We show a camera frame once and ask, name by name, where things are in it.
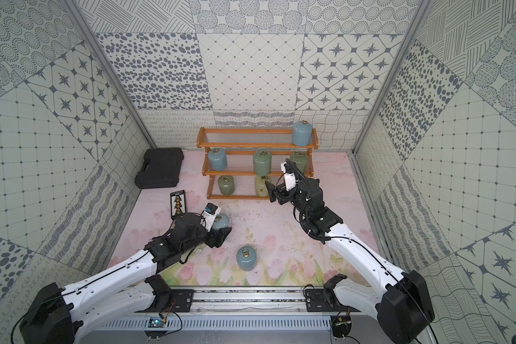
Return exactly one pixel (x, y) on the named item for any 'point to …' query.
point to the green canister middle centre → (262, 163)
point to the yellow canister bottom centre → (261, 187)
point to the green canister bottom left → (226, 184)
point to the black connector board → (178, 203)
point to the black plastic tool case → (161, 168)
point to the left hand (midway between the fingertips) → (227, 226)
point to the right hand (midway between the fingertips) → (278, 179)
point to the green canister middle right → (301, 159)
